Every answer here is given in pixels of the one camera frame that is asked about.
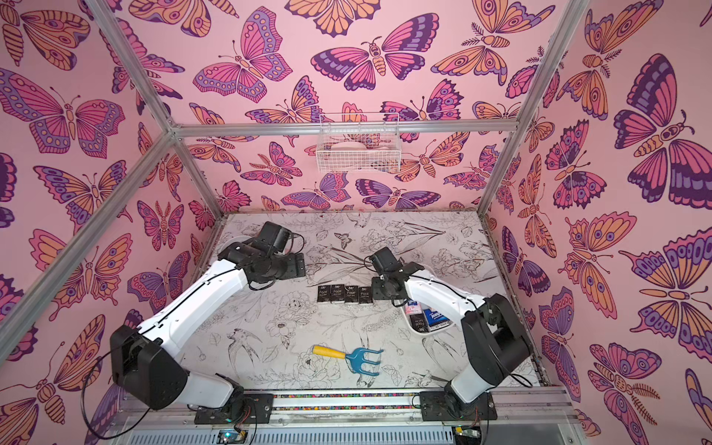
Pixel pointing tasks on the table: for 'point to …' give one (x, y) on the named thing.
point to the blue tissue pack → (436, 320)
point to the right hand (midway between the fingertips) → (375, 291)
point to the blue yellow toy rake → (354, 358)
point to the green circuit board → (231, 437)
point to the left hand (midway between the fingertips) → (296, 266)
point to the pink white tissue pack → (413, 308)
